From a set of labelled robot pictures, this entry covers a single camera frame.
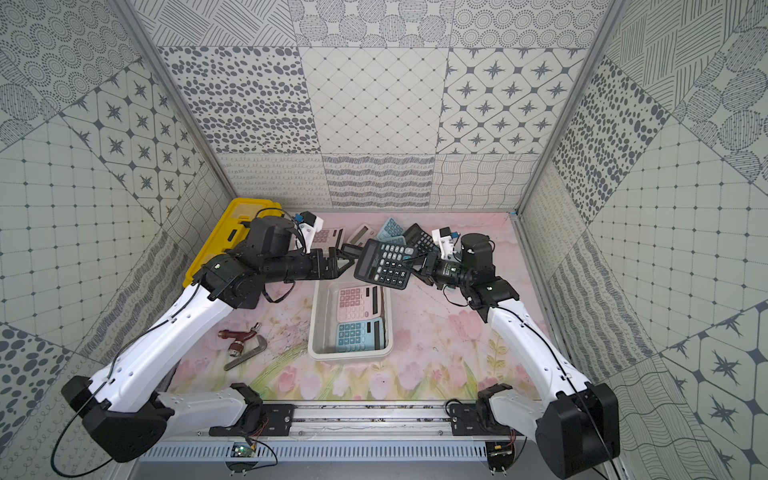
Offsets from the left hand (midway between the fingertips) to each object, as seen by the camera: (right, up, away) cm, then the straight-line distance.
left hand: (339, 254), depth 68 cm
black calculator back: (+23, +2, +40) cm, 46 cm away
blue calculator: (+9, +4, +36) cm, 37 cm away
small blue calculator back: (+11, +7, +39) cm, 41 cm away
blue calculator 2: (+3, -25, +18) cm, 31 cm away
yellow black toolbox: (-39, +6, +23) cm, 45 cm away
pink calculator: (+1, -17, +25) cm, 30 cm away
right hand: (+15, -4, +5) cm, 16 cm away
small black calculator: (+10, -3, +7) cm, 12 cm away
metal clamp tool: (-33, -28, +16) cm, 46 cm away
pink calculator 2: (0, +5, +42) cm, 43 cm away
